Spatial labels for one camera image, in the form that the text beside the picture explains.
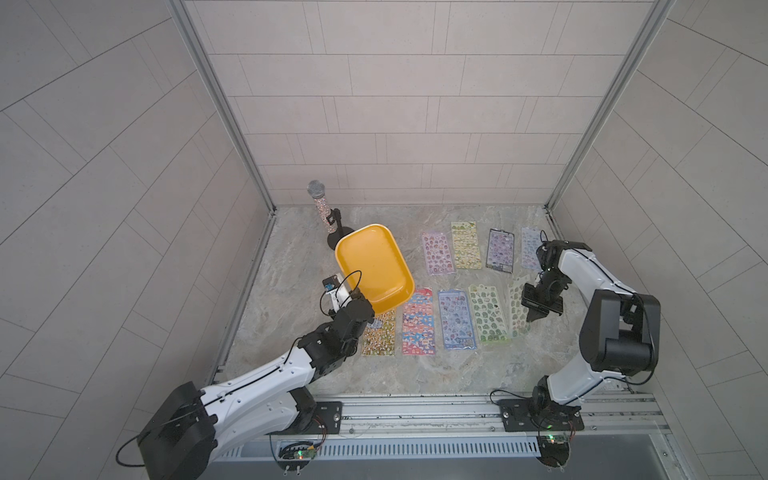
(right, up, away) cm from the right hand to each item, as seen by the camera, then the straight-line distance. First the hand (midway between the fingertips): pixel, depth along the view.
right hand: (525, 311), depth 84 cm
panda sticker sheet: (-42, -7, 0) cm, 42 cm away
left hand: (-45, +7, -3) cm, 45 cm away
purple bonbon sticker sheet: (0, +16, +21) cm, 26 cm away
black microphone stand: (-56, +23, +14) cm, 62 cm away
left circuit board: (-58, -25, -19) cm, 66 cm away
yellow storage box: (-43, +14, -3) cm, 46 cm away
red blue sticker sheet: (-31, -7, 0) cm, 31 cm away
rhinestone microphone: (-59, +35, -4) cm, 68 cm away
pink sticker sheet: (-22, +15, +20) cm, 33 cm away
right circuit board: (0, -25, -16) cm, 30 cm away
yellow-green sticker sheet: (-12, +18, +21) cm, 30 cm away
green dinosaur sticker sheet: (-9, -2, +5) cm, 10 cm away
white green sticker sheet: (-2, -4, 0) cm, 4 cm away
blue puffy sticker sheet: (-19, -3, +3) cm, 20 cm away
